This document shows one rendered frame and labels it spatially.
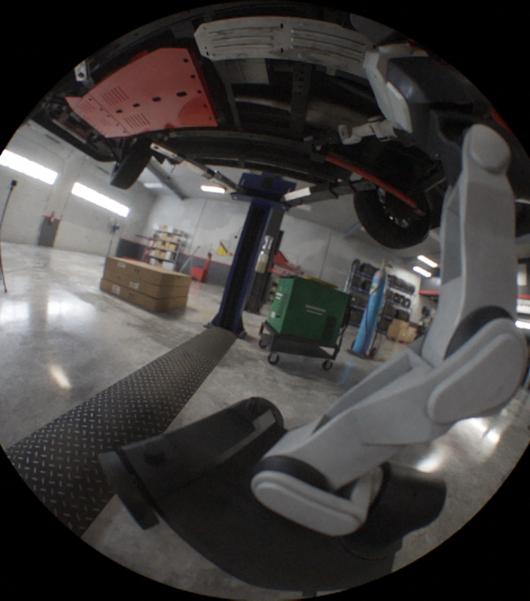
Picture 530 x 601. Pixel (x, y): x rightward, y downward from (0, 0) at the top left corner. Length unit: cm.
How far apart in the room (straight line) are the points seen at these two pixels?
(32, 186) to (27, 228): 157
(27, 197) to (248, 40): 897
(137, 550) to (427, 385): 63
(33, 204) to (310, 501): 964
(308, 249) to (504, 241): 974
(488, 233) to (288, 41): 98
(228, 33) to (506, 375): 125
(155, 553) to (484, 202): 85
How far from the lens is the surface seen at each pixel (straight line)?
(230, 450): 52
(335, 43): 104
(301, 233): 1009
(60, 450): 71
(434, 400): 22
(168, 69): 137
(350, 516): 35
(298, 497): 33
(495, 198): 34
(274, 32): 107
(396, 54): 65
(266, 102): 149
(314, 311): 158
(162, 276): 219
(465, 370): 22
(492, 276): 30
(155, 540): 60
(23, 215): 941
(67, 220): 1012
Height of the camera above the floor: 59
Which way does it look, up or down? 4 degrees down
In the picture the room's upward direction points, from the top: 16 degrees clockwise
